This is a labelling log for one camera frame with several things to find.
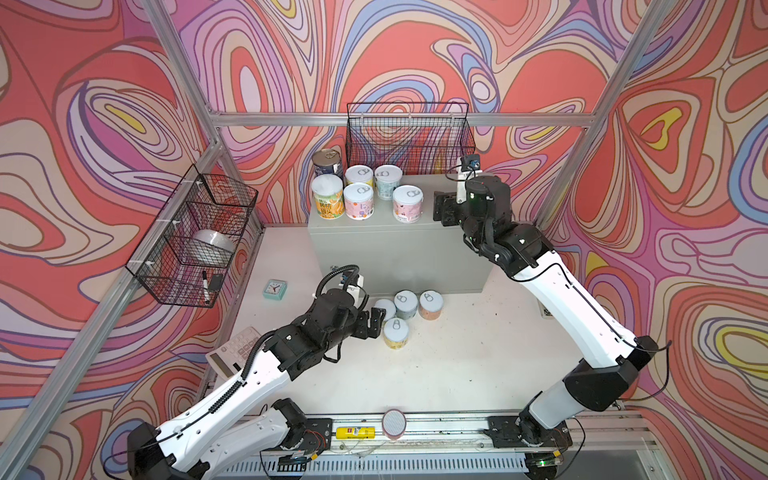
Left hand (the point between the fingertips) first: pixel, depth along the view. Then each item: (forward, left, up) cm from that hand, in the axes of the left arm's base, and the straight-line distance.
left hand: (375, 308), depth 73 cm
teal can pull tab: (+10, -9, -15) cm, 20 cm away
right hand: (+18, -19, +20) cm, 33 cm away
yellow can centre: (+1, -6, -16) cm, 17 cm away
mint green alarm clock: (+17, +35, -18) cm, 43 cm away
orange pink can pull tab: (+10, -17, -15) cm, 25 cm away
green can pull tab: (+9, -4, -15) cm, 18 cm away
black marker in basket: (+4, +42, +5) cm, 42 cm away
